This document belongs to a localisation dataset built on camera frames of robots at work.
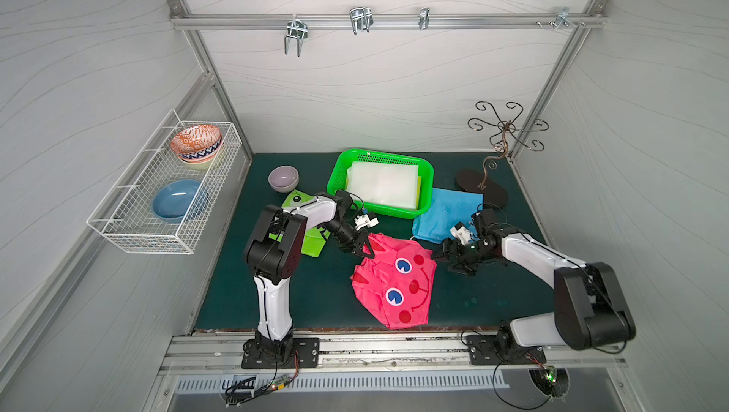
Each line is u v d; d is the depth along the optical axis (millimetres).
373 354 749
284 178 1083
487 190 1070
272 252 515
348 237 813
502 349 675
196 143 733
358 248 813
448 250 783
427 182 1024
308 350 735
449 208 1013
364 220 873
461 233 845
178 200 661
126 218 589
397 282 835
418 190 1048
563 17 765
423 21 782
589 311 435
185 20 776
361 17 762
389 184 1038
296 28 783
